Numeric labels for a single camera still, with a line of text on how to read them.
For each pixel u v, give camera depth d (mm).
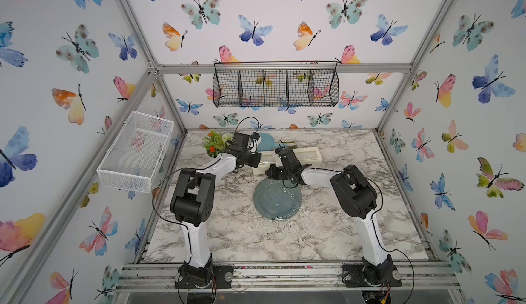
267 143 1086
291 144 1138
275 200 929
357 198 581
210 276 648
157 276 759
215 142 932
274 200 929
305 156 1010
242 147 786
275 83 982
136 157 910
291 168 811
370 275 645
